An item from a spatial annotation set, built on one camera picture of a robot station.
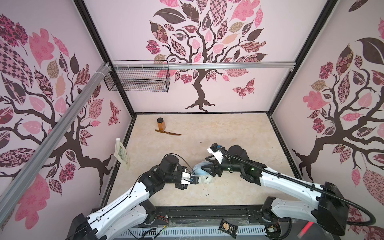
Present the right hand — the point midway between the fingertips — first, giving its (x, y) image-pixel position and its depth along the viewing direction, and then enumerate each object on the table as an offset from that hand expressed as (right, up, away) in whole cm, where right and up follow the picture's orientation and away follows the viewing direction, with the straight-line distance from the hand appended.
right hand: (204, 161), depth 73 cm
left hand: (-5, -8, +1) cm, 10 cm away
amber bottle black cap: (-29, +19, +31) cm, 47 cm away
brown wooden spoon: (-26, +13, +35) cm, 45 cm away
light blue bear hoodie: (-3, -4, 0) cm, 5 cm away
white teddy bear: (+1, -9, 0) cm, 9 cm away
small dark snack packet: (+11, -31, -3) cm, 32 cm away
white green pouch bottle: (-48, +3, +12) cm, 50 cm away
